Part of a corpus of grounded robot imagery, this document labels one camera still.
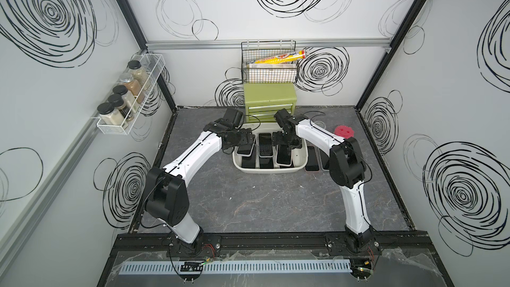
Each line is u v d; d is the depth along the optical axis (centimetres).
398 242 77
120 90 66
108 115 61
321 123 99
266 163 94
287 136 72
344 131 105
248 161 95
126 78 68
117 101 63
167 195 44
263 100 99
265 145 99
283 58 87
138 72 75
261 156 96
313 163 88
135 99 71
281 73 87
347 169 56
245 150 96
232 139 72
